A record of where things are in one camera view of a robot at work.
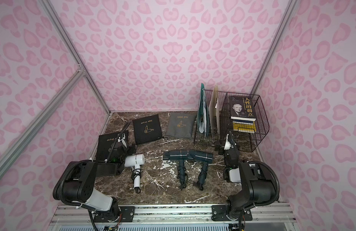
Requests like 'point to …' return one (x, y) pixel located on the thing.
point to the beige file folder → (214, 112)
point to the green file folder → (203, 114)
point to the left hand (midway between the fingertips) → (127, 141)
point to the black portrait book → (242, 108)
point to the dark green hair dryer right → (205, 157)
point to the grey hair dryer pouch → (181, 124)
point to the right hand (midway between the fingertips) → (226, 139)
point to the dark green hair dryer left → (181, 155)
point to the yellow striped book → (244, 127)
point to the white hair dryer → (135, 160)
